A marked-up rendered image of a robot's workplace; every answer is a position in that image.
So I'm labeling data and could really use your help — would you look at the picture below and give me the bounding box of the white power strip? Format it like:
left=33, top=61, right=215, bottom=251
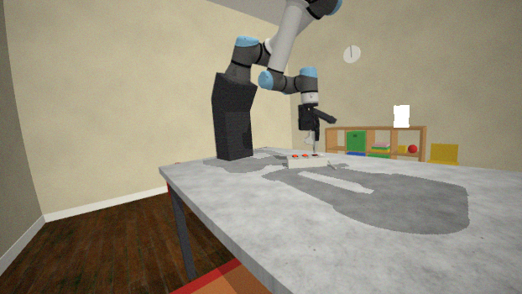
left=286, top=154, right=331, bottom=169

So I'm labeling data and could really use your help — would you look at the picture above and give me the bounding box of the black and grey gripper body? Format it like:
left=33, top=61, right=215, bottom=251
left=298, top=102, right=320, bottom=131

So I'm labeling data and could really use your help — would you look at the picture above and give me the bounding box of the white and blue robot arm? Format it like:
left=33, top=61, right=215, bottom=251
left=224, top=0, right=342, bottom=103

